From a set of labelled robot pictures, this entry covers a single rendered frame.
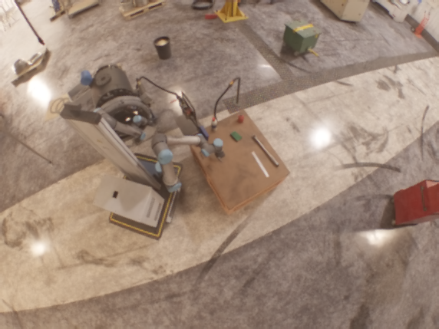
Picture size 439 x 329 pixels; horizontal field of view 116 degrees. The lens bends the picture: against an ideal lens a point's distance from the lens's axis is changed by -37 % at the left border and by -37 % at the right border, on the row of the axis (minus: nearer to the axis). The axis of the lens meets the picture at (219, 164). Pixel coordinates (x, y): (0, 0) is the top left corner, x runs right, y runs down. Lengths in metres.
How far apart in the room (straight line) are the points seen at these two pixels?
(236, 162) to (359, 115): 2.56
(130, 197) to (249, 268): 1.59
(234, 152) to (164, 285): 1.83
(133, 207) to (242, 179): 1.16
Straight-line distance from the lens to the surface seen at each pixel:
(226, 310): 2.80
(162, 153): 1.62
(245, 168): 2.38
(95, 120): 1.32
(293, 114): 3.48
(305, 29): 4.45
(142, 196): 2.03
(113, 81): 2.94
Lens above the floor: 2.68
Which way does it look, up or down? 68 degrees down
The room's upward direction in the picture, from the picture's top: 2 degrees counter-clockwise
